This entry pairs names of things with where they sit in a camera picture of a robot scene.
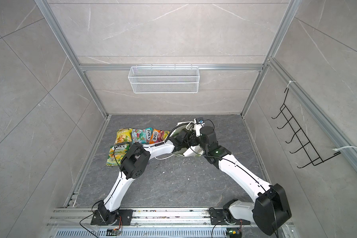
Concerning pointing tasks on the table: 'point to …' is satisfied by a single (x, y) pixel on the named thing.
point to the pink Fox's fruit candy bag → (158, 136)
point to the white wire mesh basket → (163, 80)
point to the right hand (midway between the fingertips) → (195, 130)
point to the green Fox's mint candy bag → (142, 136)
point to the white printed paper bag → (195, 150)
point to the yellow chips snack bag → (123, 135)
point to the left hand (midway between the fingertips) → (197, 140)
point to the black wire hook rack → (298, 133)
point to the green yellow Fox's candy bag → (116, 153)
